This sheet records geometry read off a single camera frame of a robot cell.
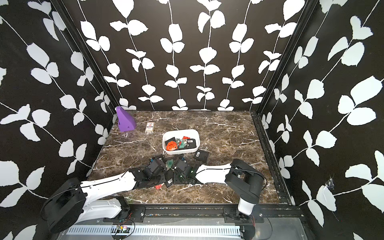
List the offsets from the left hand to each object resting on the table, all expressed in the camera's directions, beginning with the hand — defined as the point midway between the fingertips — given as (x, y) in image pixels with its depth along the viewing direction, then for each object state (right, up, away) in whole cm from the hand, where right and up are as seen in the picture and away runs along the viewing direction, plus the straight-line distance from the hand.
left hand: (167, 176), depth 86 cm
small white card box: (-18, +28, +22) cm, 39 cm away
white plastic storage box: (+5, +19, +11) cm, 23 cm away
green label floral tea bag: (0, +6, +6) cm, 9 cm away
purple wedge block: (-33, +32, +16) cm, 49 cm away
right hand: (+3, -1, -2) cm, 4 cm away
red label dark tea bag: (0, +17, +10) cm, 20 cm away
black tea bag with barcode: (+20, +9, +10) cm, 24 cm away
